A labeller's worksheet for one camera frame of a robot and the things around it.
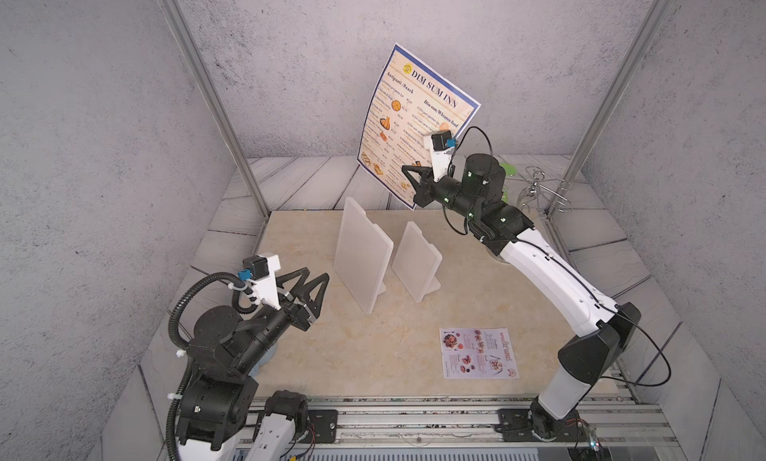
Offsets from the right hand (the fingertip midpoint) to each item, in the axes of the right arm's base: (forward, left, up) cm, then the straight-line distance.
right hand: (403, 167), depth 65 cm
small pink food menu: (-23, -20, -48) cm, 57 cm away
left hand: (-23, +15, -8) cm, 28 cm away
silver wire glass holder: (+14, -41, -21) cm, 49 cm away
